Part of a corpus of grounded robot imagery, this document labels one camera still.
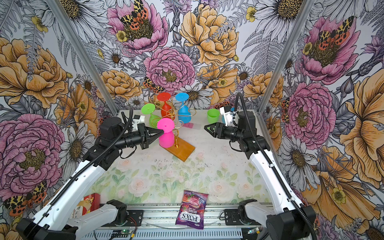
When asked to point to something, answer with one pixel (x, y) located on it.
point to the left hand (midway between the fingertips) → (163, 135)
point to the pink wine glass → (166, 138)
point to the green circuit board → (125, 231)
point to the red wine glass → (167, 112)
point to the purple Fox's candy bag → (192, 211)
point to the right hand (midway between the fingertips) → (207, 131)
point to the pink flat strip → (189, 125)
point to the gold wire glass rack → (181, 149)
